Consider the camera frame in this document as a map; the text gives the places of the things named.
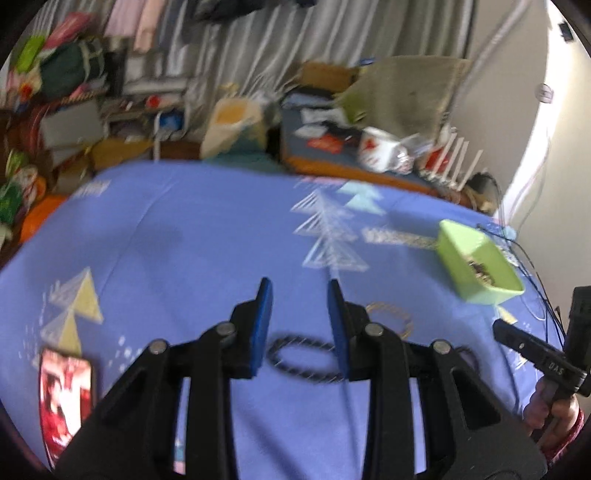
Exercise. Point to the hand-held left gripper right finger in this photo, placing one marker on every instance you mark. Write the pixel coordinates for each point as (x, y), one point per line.
(336, 327)

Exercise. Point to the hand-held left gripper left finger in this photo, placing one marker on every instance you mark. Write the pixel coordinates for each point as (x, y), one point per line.
(258, 332)

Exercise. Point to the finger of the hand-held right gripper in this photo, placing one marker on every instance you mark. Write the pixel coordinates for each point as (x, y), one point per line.
(540, 357)

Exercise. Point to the light green plastic tray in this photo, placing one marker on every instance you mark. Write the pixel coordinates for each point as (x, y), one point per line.
(461, 251)

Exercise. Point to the person's right forearm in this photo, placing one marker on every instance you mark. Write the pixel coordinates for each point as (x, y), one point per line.
(570, 438)

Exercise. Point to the person's right hand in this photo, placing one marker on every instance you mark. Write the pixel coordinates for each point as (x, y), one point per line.
(538, 415)

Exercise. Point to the blue printed blanket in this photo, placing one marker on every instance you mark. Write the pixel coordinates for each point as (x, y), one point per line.
(184, 254)

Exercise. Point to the white enamel mug red star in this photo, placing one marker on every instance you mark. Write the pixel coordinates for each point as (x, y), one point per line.
(376, 150)

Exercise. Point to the red packet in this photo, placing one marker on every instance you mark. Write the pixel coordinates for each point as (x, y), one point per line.
(325, 144)

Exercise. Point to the low table blue top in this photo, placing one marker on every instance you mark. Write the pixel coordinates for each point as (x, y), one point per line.
(295, 147)

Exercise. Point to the clear glass cup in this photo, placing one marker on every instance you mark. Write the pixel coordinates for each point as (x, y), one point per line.
(406, 157)

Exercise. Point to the white router with antennas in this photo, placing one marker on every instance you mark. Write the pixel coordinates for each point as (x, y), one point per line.
(448, 161)

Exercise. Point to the smartphone with red picture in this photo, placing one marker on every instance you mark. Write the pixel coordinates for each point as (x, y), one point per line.
(64, 406)

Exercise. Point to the beige sack bag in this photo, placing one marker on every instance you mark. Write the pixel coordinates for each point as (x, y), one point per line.
(233, 124)

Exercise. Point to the white paper sheets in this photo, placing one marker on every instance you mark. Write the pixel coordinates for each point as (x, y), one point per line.
(318, 115)

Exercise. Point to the olive green cloth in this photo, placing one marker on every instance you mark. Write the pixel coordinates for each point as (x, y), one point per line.
(406, 97)

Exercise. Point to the orange cloth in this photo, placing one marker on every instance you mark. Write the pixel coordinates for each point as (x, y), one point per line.
(44, 217)

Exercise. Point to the cardboard box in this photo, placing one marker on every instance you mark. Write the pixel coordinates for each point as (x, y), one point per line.
(328, 76)

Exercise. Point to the grey folding chair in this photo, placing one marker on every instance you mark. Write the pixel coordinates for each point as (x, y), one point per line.
(69, 127)

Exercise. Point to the grey curtain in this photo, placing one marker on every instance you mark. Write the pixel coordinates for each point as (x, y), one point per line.
(258, 46)

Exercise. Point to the grey flexible pipe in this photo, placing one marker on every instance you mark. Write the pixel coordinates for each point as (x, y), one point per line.
(496, 37)

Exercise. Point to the dark green duffel bag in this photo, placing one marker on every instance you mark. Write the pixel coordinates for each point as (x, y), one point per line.
(74, 69)

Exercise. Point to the black jacket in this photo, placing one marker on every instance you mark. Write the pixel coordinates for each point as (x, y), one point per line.
(249, 8)

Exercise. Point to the pink long garment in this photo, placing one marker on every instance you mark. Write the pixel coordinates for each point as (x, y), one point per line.
(150, 25)

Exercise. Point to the pink dress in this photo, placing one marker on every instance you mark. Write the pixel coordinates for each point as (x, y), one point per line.
(122, 16)

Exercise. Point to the pink bag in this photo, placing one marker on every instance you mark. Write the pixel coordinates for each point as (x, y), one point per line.
(69, 27)

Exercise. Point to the bright green bag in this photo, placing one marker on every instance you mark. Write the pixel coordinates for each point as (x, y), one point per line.
(28, 53)

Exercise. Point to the round wall sticker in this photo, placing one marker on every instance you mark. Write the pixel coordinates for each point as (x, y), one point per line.
(545, 93)

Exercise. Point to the small metal frame table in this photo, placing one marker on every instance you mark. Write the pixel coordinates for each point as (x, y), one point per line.
(147, 115)

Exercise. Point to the black wall box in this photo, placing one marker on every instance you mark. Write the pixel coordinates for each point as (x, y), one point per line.
(565, 31)

